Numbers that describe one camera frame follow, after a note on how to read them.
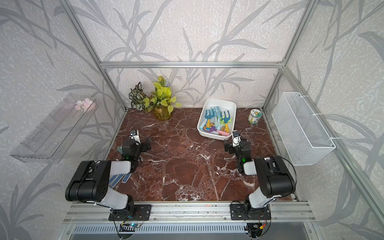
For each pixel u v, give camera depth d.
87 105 0.75
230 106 1.19
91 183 0.45
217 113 1.13
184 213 0.75
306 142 0.59
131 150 0.72
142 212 0.74
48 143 0.64
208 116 1.15
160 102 0.94
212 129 1.06
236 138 0.81
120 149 0.97
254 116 1.05
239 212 0.73
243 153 0.71
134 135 0.81
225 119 1.11
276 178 0.46
